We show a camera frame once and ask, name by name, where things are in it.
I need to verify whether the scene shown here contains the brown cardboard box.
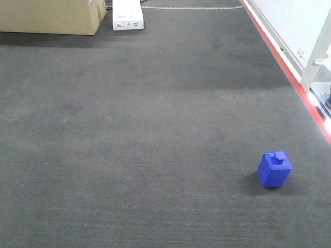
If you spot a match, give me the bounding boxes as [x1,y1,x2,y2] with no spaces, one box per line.
[0,0,108,36]

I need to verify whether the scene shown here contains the blue plastic box slanted corners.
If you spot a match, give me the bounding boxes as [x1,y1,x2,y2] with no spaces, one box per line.
[257,151,293,189]

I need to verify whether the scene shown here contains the long white carton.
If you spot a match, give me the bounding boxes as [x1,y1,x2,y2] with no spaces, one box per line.
[112,0,145,31]

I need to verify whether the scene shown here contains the conveyor with dark grey belt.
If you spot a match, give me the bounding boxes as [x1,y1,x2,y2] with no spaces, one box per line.
[0,0,331,248]

